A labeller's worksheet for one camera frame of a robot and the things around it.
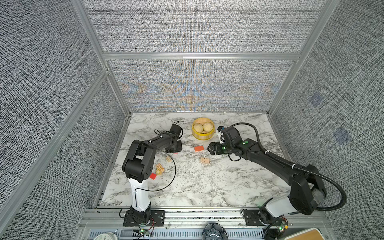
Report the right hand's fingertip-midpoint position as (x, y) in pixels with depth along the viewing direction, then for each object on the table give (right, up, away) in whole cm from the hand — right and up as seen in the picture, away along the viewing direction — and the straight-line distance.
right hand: (214, 146), depth 85 cm
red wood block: (-36, -17, +2) cm, 40 cm away
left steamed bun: (-8, +11, +18) cm, 23 cm away
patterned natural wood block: (-32, -14, +4) cm, 35 cm away
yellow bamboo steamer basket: (-5, +10, +18) cm, 21 cm away
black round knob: (-2, -37, -17) cm, 40 cm away
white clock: (-50, -37, -20) cm, 65 cm away
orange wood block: (-8, -3, +15) cm, 17 cm away
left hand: (-22, -4, +14) cm, 26 cm away
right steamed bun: (-1, +12, +18) cm, 21 cm away
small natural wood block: (-27, -9, +7) cm, 29 cm away
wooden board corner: (+39, -36, -20) cm, 56 cm away
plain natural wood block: (-5, -10, +7) cm, 13 cm away
